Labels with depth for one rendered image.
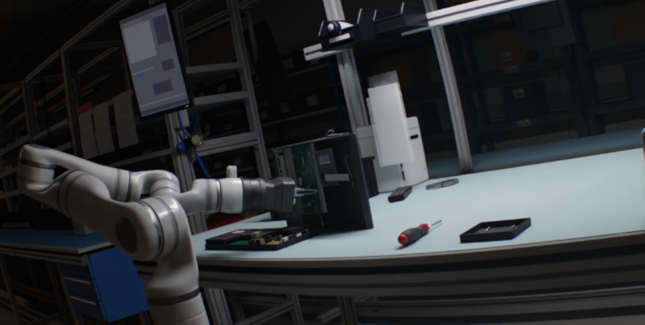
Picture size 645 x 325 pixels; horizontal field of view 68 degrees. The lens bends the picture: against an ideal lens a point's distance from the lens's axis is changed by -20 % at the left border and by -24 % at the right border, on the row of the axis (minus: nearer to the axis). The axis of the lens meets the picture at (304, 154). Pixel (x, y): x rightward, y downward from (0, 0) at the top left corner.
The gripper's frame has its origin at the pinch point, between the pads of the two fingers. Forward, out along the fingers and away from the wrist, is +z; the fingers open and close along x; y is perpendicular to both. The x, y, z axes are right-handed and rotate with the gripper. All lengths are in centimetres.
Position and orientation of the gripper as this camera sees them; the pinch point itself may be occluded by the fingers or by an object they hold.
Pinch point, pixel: (315, 190)
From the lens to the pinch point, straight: 137.6
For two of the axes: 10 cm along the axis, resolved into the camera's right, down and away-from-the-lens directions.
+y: 3.0, 3.0, -9.0
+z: 9.5, 0.1, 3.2
